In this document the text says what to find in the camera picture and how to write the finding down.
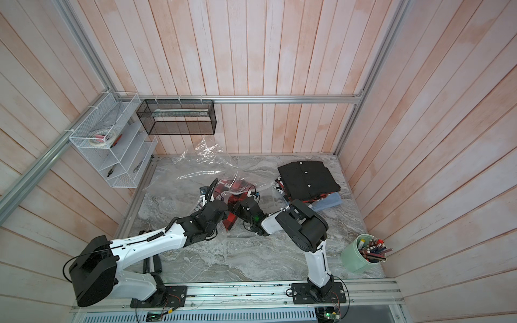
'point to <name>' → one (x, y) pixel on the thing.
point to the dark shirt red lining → (307, 180)
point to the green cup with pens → (364, 252)
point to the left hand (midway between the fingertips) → (220, 205)
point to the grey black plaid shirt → (279, 185)
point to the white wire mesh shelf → (123, 163)
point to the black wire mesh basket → (178, 116)
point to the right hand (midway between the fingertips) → (231, 205)
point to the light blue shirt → (332, 200)
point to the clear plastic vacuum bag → (204, 165)
